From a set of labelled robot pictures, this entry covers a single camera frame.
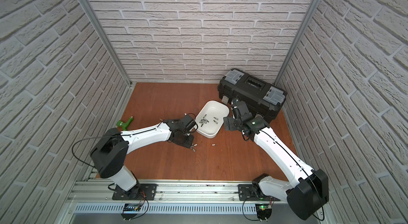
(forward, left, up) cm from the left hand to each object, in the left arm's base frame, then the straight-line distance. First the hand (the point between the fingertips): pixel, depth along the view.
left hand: (191, 141), depth 87 cm
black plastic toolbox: (+20, -41, +14) cm, 48 cm away
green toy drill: (+13, +45, -2) cm, 47 cm away
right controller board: (-32, -34, -4) cm, 47 cm away
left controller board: (-29, +27, -7) cm, 41 cm away
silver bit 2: (0, -12, -3) cm, 13 cm away
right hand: (+6, -24, +14) cm, 29 cm away
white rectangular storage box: (+18, -11, -4) cm, 21 cm away
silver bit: (+17, -15, -3) cm, 23 cm away
